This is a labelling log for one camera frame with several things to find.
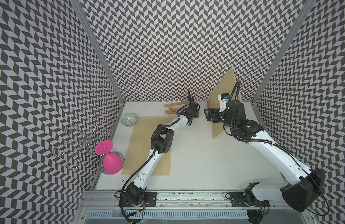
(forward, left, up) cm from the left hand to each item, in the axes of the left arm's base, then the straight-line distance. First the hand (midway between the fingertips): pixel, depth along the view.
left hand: (194, 111), depth 110 cm
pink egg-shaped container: (-49, +42, +21) cm, 68 cm away
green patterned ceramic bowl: (-8, +50, 0) cm, 51 cm away
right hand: (-23, -5, +26) cm, 35 cm away
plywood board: (-31, +38, -1) cm, 49 cm away
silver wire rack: (-37, +66, +17) cm, 78 cm away
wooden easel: (+1, +17, -1) cm, 17 cm away
